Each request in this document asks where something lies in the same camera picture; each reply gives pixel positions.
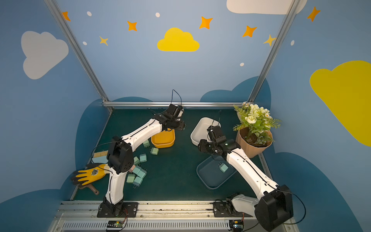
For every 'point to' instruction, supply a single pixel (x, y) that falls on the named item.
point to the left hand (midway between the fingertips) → (182, 122)
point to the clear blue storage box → (213, 170)
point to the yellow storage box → (164, 139)
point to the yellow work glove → (90, 173)
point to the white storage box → (199, 131)
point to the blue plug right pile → (142, 173)
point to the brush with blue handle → (100, 157)
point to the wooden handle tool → (95, 191)
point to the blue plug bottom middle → (137, 181)
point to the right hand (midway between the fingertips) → (203, 145)
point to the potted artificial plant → (254, 128)
